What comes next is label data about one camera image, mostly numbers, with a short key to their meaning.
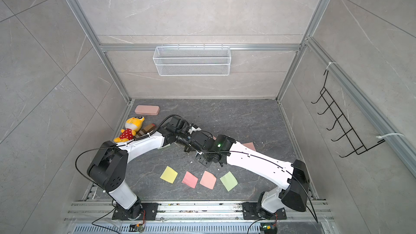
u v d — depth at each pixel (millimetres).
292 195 378
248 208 741
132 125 980
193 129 823
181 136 740
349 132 627
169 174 841
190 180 822
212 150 489
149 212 730
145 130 986
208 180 822
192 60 1011
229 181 824
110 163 512
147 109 1116
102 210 747
